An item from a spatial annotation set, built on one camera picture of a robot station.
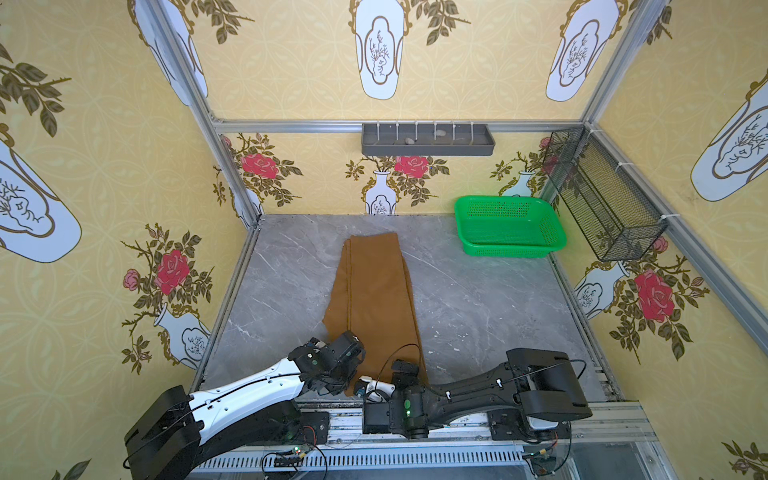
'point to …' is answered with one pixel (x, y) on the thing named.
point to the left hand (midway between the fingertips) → (364, 367)
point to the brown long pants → (371, 299)
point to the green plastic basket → (508, 226)
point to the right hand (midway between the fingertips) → (398, 387)
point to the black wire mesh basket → (618, 221)
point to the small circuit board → (288, 461)
